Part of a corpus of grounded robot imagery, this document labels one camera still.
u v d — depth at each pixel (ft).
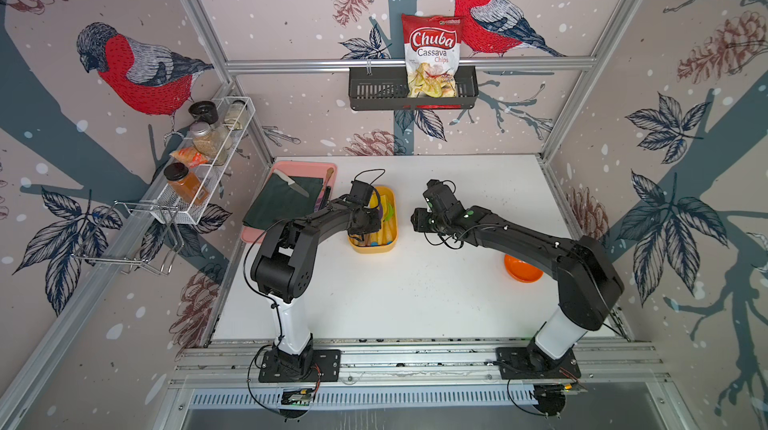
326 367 2.40
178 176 2.02
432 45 2.68
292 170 3.81
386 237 3.08
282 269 1.64
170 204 2.25
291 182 3.72
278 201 3.60
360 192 2.62
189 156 2.29
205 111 2.42
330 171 3.86
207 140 2.34
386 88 3.50
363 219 2.66
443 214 2.20
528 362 2.19
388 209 3.33
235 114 2.85
